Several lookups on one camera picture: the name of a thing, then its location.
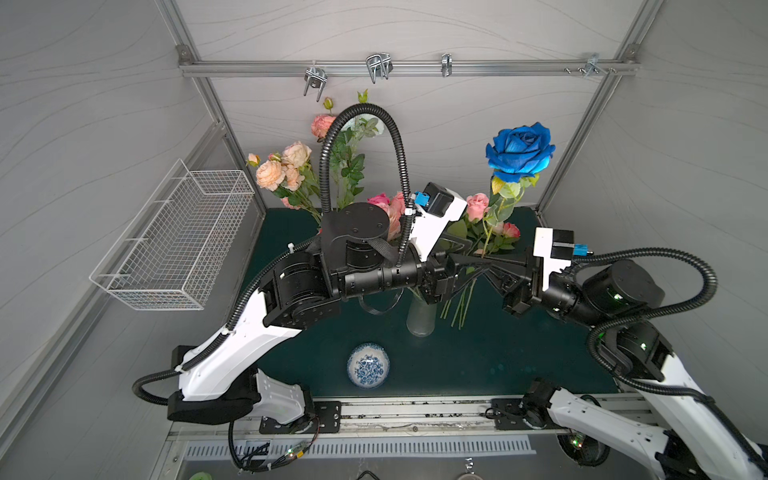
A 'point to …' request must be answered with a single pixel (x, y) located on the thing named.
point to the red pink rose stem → (509, 230)
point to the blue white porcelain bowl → (368, 365)
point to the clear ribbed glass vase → (421, 316)
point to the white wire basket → (169, 255)
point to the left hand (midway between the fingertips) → (471, 258)
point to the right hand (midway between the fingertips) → (475, 256)
